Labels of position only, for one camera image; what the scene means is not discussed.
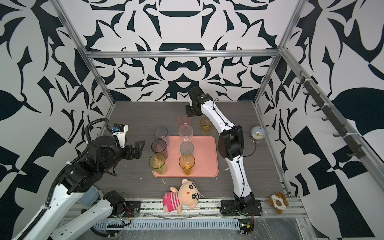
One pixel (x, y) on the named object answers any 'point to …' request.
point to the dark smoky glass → (159, 146)
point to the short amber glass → (205, 123)
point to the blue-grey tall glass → (161, 132)
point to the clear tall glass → (186, 133)
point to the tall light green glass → (157, 161)
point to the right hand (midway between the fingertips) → (190, 111)
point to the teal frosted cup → (186, 147)
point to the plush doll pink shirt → (188, 195)
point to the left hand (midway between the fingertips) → (135, 138)
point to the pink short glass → (184, 120)
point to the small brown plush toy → (278, 201)
